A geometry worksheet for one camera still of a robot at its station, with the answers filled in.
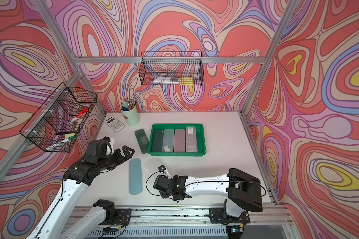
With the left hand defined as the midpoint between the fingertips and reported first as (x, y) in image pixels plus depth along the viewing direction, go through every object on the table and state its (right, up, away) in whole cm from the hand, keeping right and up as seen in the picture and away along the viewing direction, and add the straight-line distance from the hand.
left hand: (130, 154), depth 74 cm
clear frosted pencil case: (+17, +2, +27) cm, 32 cm away
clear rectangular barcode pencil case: (+32, +2, +23) cm, 40 cm away
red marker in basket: (-26, +21, +3) cm, 33 cm away
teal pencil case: (-1, -16, +13) cm, 20 cm away
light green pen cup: (-9, +21, +31) cm, 38 cm away
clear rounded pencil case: (+9, -10, +15) cm, 20 cm away
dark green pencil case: (+10, +1, +25) cm, 27 cm away
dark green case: (-1, +4, +28) cm, 28 cm away
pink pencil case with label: (+25, +4, +28) cm, 38 cm away
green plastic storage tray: (+39, -1, +23) cm, 45 cm away
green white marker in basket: (-29, +8, -3) cm, 30 cm away
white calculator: (-25, +16, +37) cm, 47 cm away
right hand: (+19, -20, +7) cm, 28 cm away
